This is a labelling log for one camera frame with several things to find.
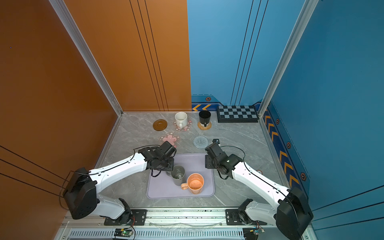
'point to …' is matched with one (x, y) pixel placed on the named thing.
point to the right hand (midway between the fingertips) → (209, 160)
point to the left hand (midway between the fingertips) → (172, 165)
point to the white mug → (181, 119)
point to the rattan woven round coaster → (204, 128)
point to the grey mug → (178, 174)
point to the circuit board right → (252, 233)
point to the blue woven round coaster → (200, 142)
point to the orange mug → (195, 183)
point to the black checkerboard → (237, 113)
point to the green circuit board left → (123, 232)
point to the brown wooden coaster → (160, 124)
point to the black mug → (204, 117)
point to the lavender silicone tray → (161, 186)
